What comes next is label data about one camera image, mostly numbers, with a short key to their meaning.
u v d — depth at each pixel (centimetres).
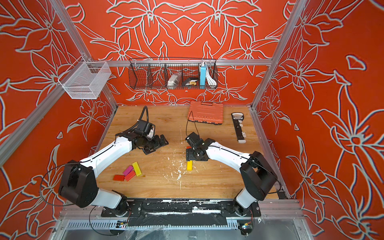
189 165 86
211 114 107
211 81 91
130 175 83
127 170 87
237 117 110
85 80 92
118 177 82
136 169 85
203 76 88
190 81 87
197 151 62
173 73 97
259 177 43
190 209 74
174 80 92
